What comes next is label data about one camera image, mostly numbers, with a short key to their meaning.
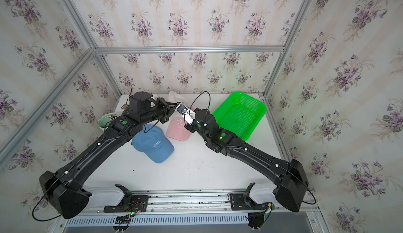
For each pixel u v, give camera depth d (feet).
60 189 1.23
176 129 3.14
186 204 2.45
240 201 2.43
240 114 3.53
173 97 2.49
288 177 1.32
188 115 1.92
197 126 1.75
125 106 3.64
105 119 2.95
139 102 1.68
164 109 2.04
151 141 2.76
